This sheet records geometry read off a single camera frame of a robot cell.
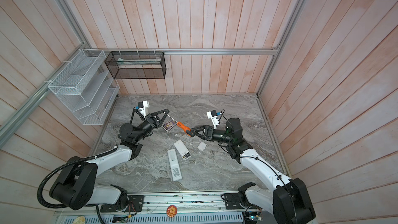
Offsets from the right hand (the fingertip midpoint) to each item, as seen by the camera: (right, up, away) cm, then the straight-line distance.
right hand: (194, 133), depth 71 cm
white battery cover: (+4, -12, +22) cm, 25 cm away
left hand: (-11, +9, -1) cm, 15 cm away
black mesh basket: (-40, +42, +33) cm, 67 cm away
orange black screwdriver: (-3, +2, -2) cm, 4 cm away
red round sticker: (-11, -37, 0) cm, 38 cm away
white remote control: (-7, -13, +19) cm, 24 cm away
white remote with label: (-11, -20, +14) cm, 27 cm away
